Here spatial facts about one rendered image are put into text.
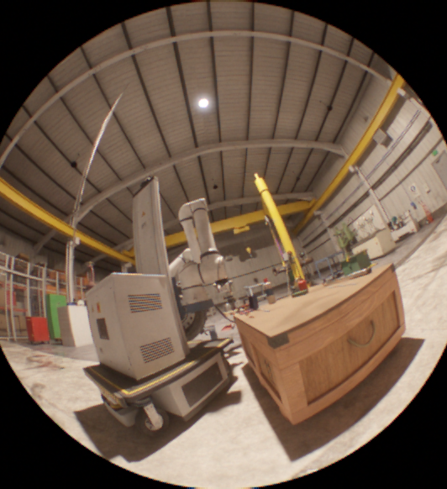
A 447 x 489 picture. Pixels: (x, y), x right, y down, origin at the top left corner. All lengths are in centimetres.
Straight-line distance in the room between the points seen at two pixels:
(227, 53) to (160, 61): 261
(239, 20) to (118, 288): 838
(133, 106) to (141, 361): 818
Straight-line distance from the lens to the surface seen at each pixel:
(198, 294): 113
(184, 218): 147
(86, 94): 819
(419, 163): 1033
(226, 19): 822
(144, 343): 85
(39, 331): 657
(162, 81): 803
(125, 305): 81
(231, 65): 835
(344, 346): 76
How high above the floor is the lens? 63
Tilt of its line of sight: 18 degrees up
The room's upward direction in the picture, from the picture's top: 16 degrees counter-clockwise
